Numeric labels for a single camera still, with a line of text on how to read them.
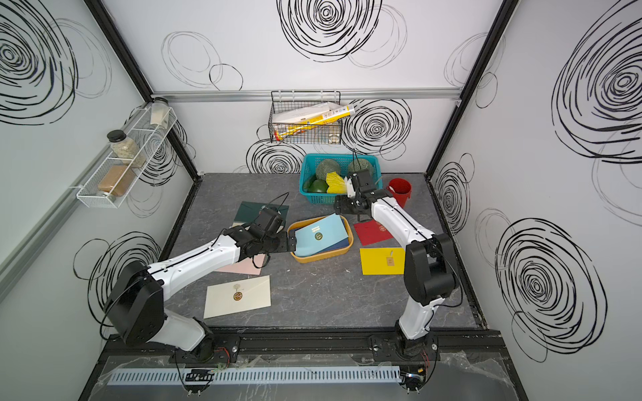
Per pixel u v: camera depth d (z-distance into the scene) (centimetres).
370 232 100
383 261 92
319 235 93
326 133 86
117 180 67
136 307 42
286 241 77
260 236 64
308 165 116
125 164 71
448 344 74
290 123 87
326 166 109
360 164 109
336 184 105
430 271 47
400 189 100
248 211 109
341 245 94
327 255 90
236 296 84
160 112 87
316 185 105
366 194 66
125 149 71
